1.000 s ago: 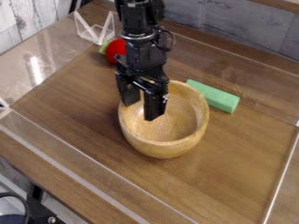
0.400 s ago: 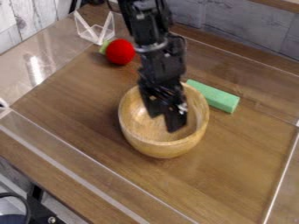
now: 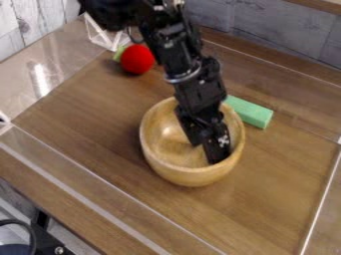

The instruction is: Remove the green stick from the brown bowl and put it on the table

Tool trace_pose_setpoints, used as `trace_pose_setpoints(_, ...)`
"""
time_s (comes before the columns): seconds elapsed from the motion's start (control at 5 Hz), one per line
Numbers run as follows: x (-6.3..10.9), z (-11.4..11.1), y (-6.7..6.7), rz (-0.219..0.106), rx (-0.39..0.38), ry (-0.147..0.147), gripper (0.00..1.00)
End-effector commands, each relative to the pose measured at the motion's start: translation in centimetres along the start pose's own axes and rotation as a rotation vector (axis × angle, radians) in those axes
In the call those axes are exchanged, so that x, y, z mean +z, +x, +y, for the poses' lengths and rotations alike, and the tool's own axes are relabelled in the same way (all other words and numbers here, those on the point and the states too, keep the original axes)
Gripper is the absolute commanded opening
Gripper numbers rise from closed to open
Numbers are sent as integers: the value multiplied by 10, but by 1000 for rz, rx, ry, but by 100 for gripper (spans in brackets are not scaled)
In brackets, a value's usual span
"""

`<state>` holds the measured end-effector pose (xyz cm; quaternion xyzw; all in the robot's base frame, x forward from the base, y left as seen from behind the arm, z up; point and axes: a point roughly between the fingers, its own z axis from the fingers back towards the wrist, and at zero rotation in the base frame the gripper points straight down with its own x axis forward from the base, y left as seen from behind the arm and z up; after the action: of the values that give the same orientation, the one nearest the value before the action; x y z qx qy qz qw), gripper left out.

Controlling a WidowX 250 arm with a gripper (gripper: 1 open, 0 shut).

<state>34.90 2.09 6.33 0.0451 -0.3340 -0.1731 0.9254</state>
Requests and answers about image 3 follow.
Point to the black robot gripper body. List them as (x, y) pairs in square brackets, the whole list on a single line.
[(198, 88)]

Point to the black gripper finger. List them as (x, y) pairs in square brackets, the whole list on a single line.
[(216, 142), (190, 125)]

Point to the light wooden bowl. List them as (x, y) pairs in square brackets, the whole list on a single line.
[(176, 160)]

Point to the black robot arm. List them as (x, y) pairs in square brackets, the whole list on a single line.
[(166, 29)]

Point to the green flat block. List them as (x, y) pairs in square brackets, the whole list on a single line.
[(252, 113)]

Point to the red felt ball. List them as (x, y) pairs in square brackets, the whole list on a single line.
[(137, 59)]

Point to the small green block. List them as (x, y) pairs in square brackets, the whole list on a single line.
[(120, 53)]

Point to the clear acrylic corner bracket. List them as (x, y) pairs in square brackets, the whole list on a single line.
[(109, 40)]

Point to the clear acrylic tray wall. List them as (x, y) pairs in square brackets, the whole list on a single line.
[(113, 221)]

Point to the black metal bracket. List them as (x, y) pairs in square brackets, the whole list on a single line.
[(49, 245)]

